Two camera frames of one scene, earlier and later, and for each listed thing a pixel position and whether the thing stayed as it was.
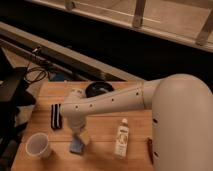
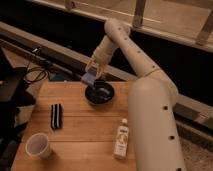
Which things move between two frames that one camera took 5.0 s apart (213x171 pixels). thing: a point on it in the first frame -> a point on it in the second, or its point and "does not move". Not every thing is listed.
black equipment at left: [14, 95] does not move
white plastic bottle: [122, 140] does not move
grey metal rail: [60, 56] does not move
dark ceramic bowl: [98, 87] does not move
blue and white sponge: [76, 145] -> [89, 76]
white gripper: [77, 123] -> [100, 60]
